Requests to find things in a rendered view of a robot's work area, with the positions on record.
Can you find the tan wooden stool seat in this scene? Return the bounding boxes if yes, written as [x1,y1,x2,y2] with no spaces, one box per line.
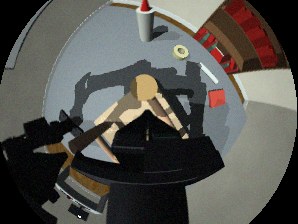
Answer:
[94,87,189,144]

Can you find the red flat block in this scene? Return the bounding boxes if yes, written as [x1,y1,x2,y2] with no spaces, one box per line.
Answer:
[208,89,225,108]

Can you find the beige roll of masking tape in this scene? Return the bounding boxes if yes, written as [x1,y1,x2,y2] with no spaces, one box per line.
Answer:
[172,45,188,60]

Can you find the brown wooden stool legs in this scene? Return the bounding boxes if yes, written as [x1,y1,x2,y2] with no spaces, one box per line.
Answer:
[68,74,176,163]

